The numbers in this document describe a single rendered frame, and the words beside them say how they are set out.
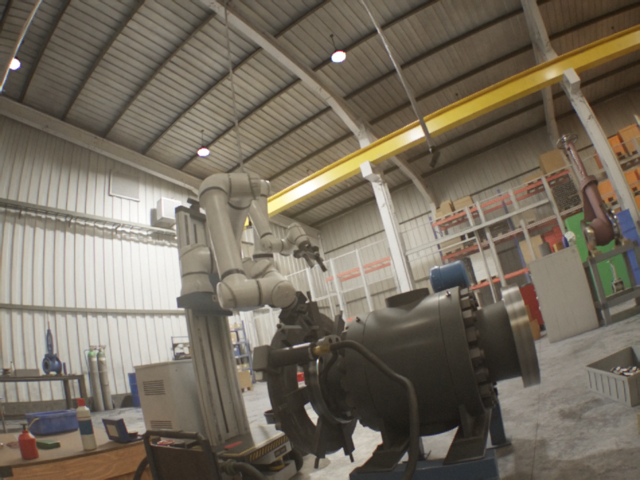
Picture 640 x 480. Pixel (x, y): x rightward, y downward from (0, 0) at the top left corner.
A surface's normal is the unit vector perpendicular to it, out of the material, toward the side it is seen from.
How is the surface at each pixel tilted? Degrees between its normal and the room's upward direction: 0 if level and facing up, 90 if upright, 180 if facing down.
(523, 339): 89
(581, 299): 90
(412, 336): 63
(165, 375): 90
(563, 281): 90
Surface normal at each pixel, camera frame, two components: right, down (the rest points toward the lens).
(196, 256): 0.40, -0.36
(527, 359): -0.38, 0.15
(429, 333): -0.52, -0.57
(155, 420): -0.40, -0.19
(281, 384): 0.04, -0.41
